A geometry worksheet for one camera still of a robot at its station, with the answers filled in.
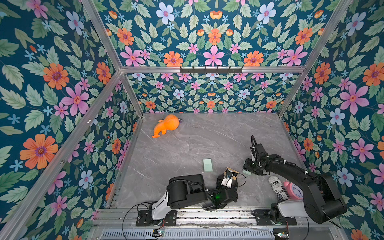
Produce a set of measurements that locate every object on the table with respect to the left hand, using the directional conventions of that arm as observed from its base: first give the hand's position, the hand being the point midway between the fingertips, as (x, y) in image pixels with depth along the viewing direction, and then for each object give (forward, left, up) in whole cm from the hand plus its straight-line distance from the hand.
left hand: (233, 178), depth 87 cm
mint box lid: (+1, -7, +6) cm, 9 cm away
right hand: (+6, -10, +2) cm, 12 cm away
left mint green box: (+9, +15, +2) cm, 17 cm away
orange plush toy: (+41, +38, +7) cm, 56 cm away
